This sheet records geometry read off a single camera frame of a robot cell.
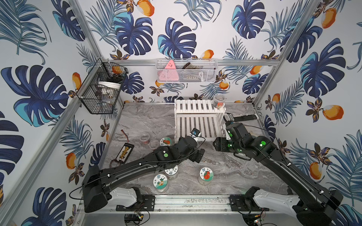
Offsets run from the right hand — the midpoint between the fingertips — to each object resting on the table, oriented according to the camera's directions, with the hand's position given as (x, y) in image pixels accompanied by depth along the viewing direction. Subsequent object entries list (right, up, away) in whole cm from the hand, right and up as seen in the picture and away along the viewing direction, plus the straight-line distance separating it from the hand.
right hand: (219, 142), depth 73 cm
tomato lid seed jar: (-29, -2, +15) cm, 33 cm away
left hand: (-11, -1, -1) cm, 11 cm away
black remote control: (+18, +14, +40) cm, 46 cm away
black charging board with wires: (-57, -11, +18) cm, 60 cm away
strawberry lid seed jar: (-6, -19, +3) cm, 20 cm away
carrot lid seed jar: (-31, -21, +2) cm, 37 cm away
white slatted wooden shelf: (-5, +16, +40) cm, 43 cm away
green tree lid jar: (-25, -17, +4) cm, 31 cm away
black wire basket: (-73, +29, +20) cm, 82 cm away
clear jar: (+1, +23, +4) cm, 23 cm away
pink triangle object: (-27, +41, +16) cm, 52 cm away
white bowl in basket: (-60, +31, +7) cm, 68 cm away
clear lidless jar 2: (-38, -4, +19) cm, 42 cm away
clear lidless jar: (-44, -1, +20) cm, 48 cm away
